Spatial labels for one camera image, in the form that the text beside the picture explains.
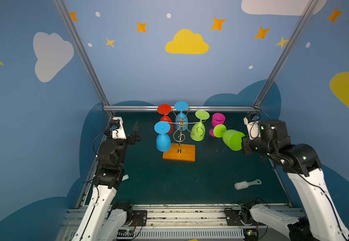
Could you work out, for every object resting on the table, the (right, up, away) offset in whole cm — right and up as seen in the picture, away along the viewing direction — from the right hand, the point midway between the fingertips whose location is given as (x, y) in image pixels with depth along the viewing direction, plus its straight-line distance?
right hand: (245, 136), depth 65 cm
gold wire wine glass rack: (-30, 0, +2) cm, 30 cm away
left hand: (-54, +6, +1) cm, 55 cm away
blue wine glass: (-37, -3, +9) cm, 38 cm away
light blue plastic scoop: (-60, -25, +20) cm, 68 cm away
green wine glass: (-19, +2, +15) cm, 24 cm away
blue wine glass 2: (-28, +7, +9) cm, 30 cm away
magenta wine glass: (-3, +10, +33) cm, 35 cm away
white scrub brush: (+8, -29, +19) cm, 36 cm away
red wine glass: (-37, +14, +12) cm, 41 cm away
